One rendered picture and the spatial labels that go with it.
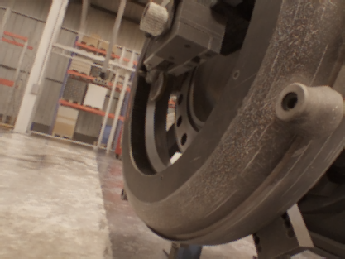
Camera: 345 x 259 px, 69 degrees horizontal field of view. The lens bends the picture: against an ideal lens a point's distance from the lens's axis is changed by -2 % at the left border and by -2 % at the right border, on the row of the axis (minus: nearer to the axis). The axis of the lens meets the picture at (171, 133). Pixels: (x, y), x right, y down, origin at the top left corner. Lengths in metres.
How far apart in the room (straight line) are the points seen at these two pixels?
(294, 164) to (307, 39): 0.13
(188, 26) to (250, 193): 0.24
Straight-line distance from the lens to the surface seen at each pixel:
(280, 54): 0.29
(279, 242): 0.40
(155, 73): 0.77
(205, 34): 0.41
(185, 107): 0.73
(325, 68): 0.29
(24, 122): 7.91
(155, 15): 0.41
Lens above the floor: 0.38
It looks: 5 degrees up
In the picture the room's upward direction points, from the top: 14 degrees clockwise
